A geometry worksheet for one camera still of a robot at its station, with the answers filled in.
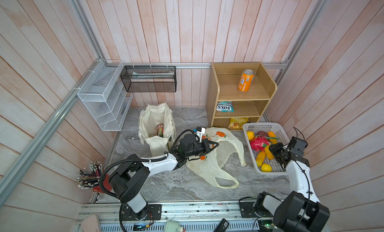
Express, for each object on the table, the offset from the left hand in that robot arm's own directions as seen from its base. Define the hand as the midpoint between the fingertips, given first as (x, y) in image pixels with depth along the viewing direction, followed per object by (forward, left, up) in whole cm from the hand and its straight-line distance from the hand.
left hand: (219, 147), depth 75 cm
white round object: (-32, +23, -14) cm, 42 cm away
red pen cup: (-13, +66, -9) cm, 68 cm away
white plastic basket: (+22, -43, -14) cm, 50 cm away
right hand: (+5, -33, -7) cm, 34 cm away
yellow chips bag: (+28, -19, -15) cm, 37 cm away
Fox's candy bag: (+29, -7, +1) cm, 30 cm away
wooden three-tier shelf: (+31, -13, +12) cm, 36 cm away
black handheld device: (-32, +1, -15) cm, 36 cm away
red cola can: (+16, +34, -7) cm, 38 cm away
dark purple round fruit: (+17, -32, -12) cm, 38 cm away
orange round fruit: (+17, -25, -13) cm, 33 cm away
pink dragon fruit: (+9, -27, -11) cm, 31 cm away
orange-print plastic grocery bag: (-8, +6, -5) cm, 11 cm away
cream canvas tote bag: (+25, +40, -3) cm, 47 cm away
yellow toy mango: (-5, -28, -14) cm, 32 cm away
